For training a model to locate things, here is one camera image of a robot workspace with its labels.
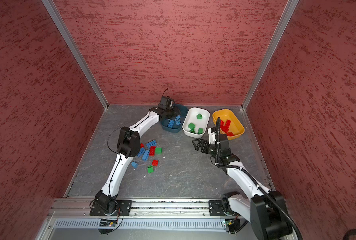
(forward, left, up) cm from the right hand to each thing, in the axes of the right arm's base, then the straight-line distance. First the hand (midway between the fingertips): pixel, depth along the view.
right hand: (196, 145), depth 84 cm
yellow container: (+19, -26, -6) cm, 33 cm away
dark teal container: (+24, +13, -10) cm, 29 cm away
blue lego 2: (+24, +16, -10) cm, 31 cm away
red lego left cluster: (+3, +28, -11) cm, 30 cm away
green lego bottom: (-9, +27, -10) cm, 31 cm away
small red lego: (-5, +25, -11) cm, 28 cm away
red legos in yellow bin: (+14, -20, -1) cm, 25 cm away
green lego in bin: (+32, -6, -11) cm, 34 cm away
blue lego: (+27, +10, -10) cm, 31 cm away
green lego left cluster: (+4, +23, -11) cm, 26 cm away
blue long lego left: (-1, +31, -9) cm, 32 cm away
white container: (+27, -3, -11) cm, 29 cm away
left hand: (+29, +9, -3) cm, 30 cm away
